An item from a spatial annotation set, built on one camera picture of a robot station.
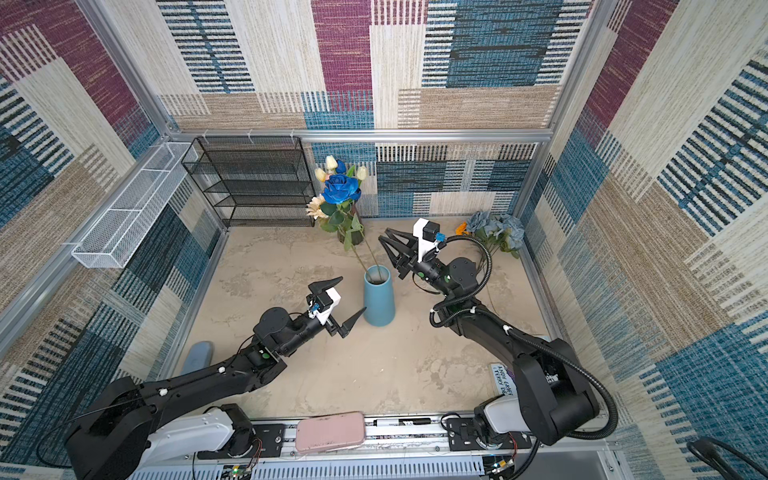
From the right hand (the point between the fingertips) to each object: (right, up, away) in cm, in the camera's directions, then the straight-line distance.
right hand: (382, 236), depth 70 cm
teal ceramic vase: (-1, -15, +11) cm, 19 cm away
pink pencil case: (-14, -49, +7) cm, 51 cm away
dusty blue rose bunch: (+41, +3, +32) cm, 53 cm away
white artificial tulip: (-16, +23, +22) cm, 36 cm away
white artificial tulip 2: (-7, +20, +22) cm, 31 cm away
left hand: (-7, -12, +3) cm, 15 cm away
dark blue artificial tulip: (-13, +23, +24) cm, 36 cm away
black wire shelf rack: (-47, +22, +40) cm, 65 cm away
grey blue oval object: (-52, -33, +16) cm, 64 cm away
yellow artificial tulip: (-19, +20, +22) cm, 35 cm away
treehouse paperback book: (+32, -38, +10) cm, 50 cm away
